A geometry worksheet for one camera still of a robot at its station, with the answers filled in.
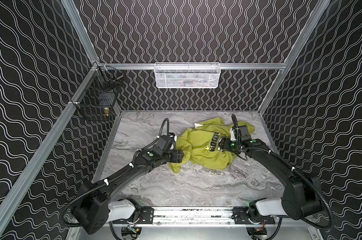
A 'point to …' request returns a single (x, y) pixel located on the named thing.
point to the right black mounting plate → (240, 217)
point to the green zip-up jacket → (195, 141)
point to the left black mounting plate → (145, 216)
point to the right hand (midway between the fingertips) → (225, 145)
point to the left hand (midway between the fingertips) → (183, 155)
